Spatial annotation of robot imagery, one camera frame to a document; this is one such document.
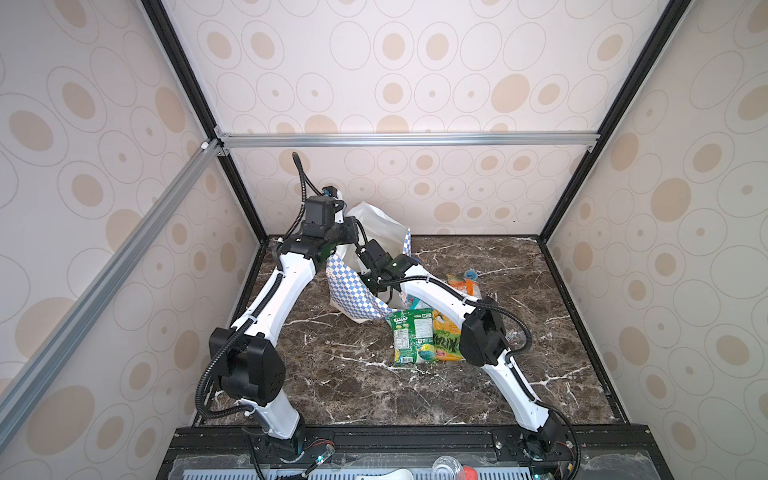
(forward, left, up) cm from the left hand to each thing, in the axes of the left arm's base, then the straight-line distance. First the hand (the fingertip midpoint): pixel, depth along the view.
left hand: (362, 217), depth 80 cm
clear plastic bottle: (-54, -21, -30) cm, 65 cm away
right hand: (-9, +4, -21) cm, 23 cm away
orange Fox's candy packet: (-3, -33, -27) cm, 43 cm away
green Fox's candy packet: (-22, -14, -26) cm, 37 cm away
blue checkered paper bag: (-17, +2, -12) cm, 21 cm away
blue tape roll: (+3, -37, -31) cm, 48 cm away
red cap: (-55, -26, -27) cm, 67 cm away
